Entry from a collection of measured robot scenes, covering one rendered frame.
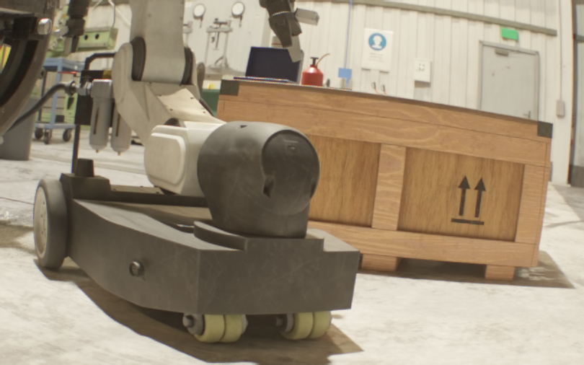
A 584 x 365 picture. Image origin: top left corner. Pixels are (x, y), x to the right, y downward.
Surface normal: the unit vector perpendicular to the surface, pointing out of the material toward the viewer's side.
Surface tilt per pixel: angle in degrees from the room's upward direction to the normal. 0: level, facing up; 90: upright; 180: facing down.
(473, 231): 90
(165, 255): 90
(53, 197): 49
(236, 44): 90
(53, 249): 116
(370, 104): 90
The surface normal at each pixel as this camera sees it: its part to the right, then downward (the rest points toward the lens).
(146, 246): -0.59, -0.01
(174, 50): 0.52, -0.41
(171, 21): 0.55, -0.18
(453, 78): -0.32, 0.03
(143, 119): -0.64, 0.31
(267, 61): -0.18, -0.18
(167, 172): -0.83, -0.06
